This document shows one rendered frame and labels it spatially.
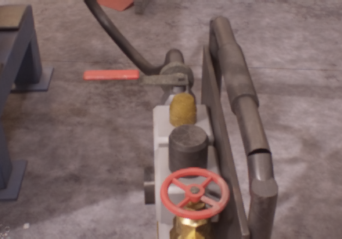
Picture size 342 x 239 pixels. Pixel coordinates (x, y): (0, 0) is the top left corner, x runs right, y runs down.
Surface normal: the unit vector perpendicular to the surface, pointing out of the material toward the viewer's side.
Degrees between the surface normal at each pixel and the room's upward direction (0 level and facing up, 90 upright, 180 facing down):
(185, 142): 0
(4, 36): 0
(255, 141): 15
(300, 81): 0
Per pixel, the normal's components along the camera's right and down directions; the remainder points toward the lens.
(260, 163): -0.24, -0.37
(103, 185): 0.00, -0.81
